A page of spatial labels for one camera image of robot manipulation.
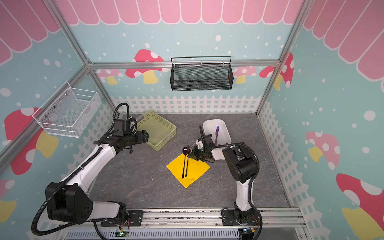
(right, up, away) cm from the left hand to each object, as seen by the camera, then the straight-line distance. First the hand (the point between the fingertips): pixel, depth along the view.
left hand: (143, 138), depth 85 cm
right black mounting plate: (+47, -39, -12) cm, 62 cm away
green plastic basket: (+3, +4, +28) cm, 29 cm away
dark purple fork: (+25, -9, +14) cm, 30 cm away
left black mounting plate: (0, -40, -11) cm, 41 cm away
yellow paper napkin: (+30, -19, +7) cm, 37 cm away
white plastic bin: (+47, +4, +24) cm, 53 cm away
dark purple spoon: (+23, -9, +12) cm, 28 cm away
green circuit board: (-7, -46, -13) cm, 48 cm away
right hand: (+25, -11, +10) cm, 29 cm away
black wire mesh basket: (+28, +42, +14) cm, 52 cm away
